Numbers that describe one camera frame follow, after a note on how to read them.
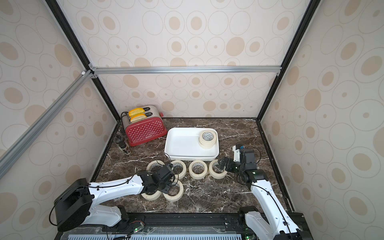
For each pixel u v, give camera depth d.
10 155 0.51
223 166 0.74
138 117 0.92
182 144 1.03
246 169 0.61
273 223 0.44
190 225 0.75
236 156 0.73
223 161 0.73
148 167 0.90
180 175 0.86
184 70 0.90
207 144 1.00
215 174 0.88
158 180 0.65
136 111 0.95
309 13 0.69
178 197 0.80
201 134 1.05
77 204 0.41
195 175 0.87
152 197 0.80
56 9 0.68
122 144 0.92
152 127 0.98
